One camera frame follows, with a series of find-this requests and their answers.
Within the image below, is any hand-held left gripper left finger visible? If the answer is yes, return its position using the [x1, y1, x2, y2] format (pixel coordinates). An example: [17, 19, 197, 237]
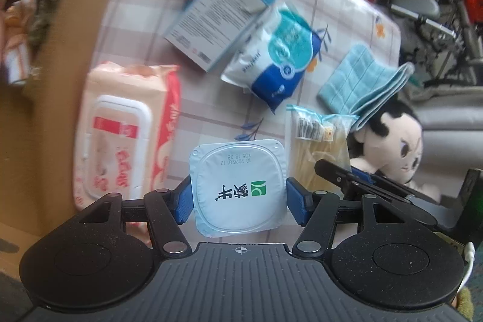
[75, 174, 195, 258]

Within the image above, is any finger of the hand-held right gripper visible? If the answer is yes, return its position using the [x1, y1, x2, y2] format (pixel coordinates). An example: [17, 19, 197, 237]
[314, 159, 413, 202]
[349, 168, 414, 196]

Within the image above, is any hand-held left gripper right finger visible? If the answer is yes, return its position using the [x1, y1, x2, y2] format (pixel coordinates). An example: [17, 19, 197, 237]
[286, 177, 402, 258]

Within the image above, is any zip bag of wooden sticks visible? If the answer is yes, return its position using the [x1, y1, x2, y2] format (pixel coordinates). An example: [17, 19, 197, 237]
[285, 103, 360, 195]

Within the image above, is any white yogurt cup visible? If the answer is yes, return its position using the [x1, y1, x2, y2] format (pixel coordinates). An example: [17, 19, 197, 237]
[189, 138, 289, 238]

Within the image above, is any blue towel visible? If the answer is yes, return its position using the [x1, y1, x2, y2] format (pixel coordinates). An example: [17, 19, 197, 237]
[316, 44, 416, 131]

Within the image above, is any brown cardboard box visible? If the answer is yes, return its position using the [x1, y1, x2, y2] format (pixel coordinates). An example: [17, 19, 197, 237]
[0, 0, 111, 274]

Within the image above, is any blue white paper box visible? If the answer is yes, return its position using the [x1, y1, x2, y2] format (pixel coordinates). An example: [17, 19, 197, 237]
[163, 0, 282, 74]

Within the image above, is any orange striped cloth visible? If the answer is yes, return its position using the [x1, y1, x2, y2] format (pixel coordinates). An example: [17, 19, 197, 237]
[0, 0, 35, 86]

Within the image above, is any white blue soft packet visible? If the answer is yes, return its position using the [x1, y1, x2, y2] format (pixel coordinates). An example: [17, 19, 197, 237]
[220, 2, 322, 114]

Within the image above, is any black-haired plush doll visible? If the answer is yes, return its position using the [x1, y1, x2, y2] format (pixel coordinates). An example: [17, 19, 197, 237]
[346, 99, 443, 202]

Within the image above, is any pale sofa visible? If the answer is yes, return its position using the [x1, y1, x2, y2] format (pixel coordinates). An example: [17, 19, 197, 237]
[399, 81, 483, 172]

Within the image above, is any pink wet wipes pack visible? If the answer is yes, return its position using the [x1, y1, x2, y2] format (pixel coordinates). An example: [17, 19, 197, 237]
[73, 61, 182, 210]

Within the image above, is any checked printed tablecloth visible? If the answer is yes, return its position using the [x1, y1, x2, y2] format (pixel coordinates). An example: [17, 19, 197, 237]
[45, 0, 404, 202]

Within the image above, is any grey padded seat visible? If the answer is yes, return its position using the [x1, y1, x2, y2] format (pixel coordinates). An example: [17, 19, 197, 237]
[389, 0, 459, 38]

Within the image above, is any white cable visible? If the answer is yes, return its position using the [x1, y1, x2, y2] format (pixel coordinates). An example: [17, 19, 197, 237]
[458, 242, 477, 294]

